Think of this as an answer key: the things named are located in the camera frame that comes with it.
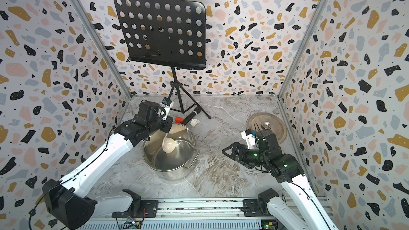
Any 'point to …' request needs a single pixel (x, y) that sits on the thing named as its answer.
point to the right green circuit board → (269, 224)
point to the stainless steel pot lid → (268, 121)
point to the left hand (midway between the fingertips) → (172, 117)
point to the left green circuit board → (131, 225)
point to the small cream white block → (194, 122)
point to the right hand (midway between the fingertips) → (228, 156)
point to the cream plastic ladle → (168, 144)
